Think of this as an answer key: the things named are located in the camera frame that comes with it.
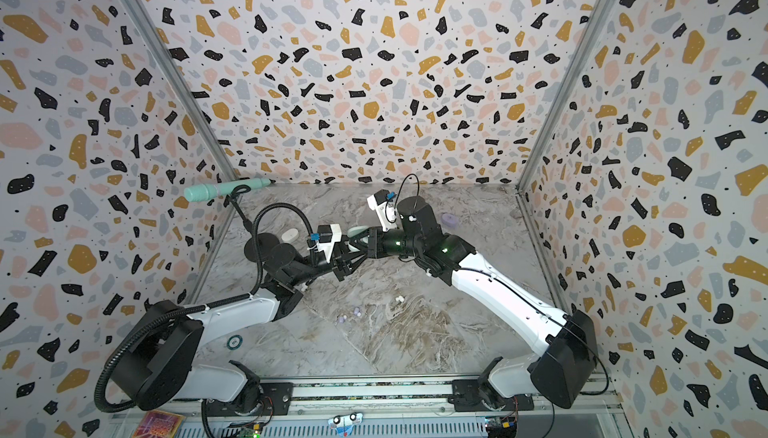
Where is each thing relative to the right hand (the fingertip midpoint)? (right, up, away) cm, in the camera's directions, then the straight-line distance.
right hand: (349, 239), depth 66 cm
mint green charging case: (+1, +2, +2) cm, 3 cm away
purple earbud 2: (-6, -25, +19) cm, 32 cm away
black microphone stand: (-35, -4, +38) cm, 52 cm away
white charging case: (-27, -2, +37) cm, 46 cm away
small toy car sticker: (-2, -43, +2) cm, 43 cm away
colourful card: (-44, -43, +2) cm, 62 cm away
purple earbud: (-1, -23, +21) cm, 32 cm away
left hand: (+5, -1, +4) cm, 7 cm away
